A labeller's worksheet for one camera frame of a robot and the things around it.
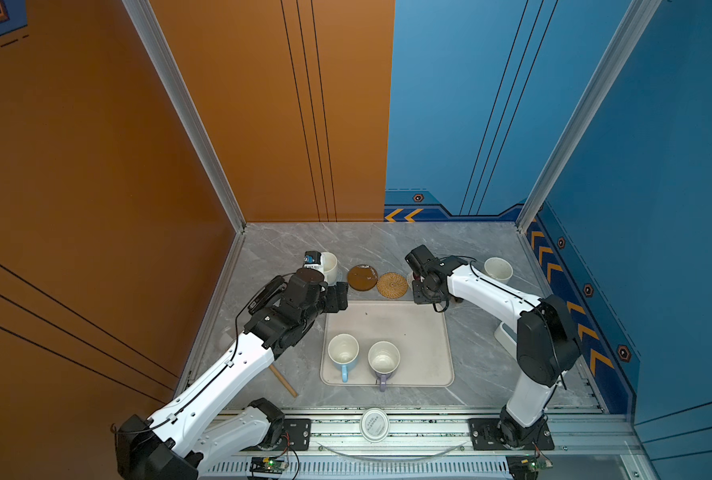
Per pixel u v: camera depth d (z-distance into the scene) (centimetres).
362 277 103
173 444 39
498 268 96
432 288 65
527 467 70
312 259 65
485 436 72
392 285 102
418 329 94
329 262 97
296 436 74
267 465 71
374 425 70
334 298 66
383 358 85
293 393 80
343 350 85
